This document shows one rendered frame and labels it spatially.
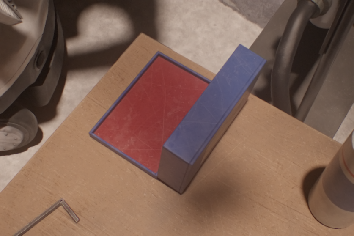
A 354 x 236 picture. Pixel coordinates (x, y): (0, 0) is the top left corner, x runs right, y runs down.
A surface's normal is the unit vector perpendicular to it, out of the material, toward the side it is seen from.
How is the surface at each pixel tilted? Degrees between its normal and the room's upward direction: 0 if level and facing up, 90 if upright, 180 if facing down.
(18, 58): 89
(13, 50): 67
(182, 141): 7
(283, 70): 44
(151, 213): 0
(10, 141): 90
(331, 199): 90
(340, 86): 0
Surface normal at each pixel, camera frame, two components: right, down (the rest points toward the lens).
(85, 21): 0.00, -0.47
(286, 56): -0.03, 0.16
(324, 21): -0.30, 0.85
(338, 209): -0.52, 0.75
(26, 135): 0.22, 0.87
